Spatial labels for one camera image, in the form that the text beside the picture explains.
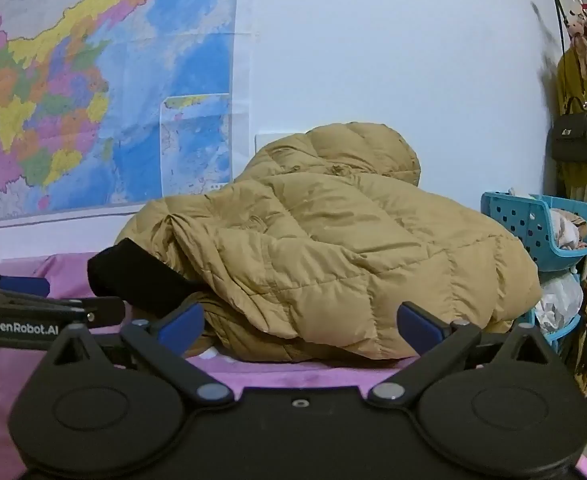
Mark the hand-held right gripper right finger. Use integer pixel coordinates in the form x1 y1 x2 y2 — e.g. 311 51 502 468
367 301 554 407

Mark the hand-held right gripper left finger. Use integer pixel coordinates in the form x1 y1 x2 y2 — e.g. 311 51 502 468
48 302 235 407

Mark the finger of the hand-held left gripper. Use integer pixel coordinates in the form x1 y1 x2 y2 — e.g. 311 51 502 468
0 271 52 302
48 296 125 329

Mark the tan down jacket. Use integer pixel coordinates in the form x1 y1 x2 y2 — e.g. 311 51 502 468
87 121 545 364

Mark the pink bed sheet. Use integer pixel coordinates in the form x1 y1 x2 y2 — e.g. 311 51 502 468
0 252 587 480

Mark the white plastic bag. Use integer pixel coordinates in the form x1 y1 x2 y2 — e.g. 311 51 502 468
535 271 585 335

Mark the blue plastic basket rack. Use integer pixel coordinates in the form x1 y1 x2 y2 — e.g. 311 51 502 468
480 189 587 357

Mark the crumpled cloth in basket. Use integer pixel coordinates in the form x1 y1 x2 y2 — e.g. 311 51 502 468
547 206 587 252

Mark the black handbag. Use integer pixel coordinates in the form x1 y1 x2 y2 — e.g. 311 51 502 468
551 96 587 164

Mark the olive yellow hanging garment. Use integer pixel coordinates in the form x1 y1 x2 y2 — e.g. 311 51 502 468
555 30 587 213

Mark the colourful wall map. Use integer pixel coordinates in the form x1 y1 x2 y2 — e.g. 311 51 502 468
0 0 251 233

